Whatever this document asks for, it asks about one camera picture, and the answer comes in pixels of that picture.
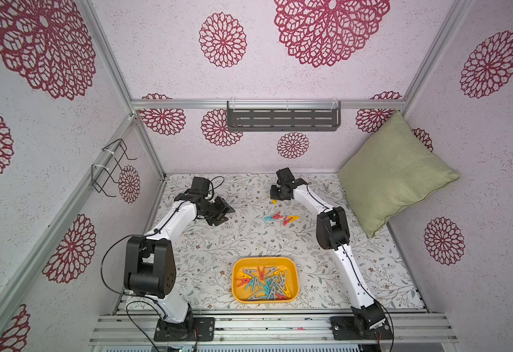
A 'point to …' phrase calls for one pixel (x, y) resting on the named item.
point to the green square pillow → (391, 173)
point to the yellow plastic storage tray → (283, 272)
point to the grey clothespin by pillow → (248, 273)
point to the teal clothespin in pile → (269, 218)
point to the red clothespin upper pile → (278, 215)
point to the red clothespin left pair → (243, 281)
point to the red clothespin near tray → (280, 297)
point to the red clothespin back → (261, 273)
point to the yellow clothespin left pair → (245, 276)
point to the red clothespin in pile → (286, 221)
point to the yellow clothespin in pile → (293, 217)
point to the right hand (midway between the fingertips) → (271, 190)
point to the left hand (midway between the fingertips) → (232, 213)
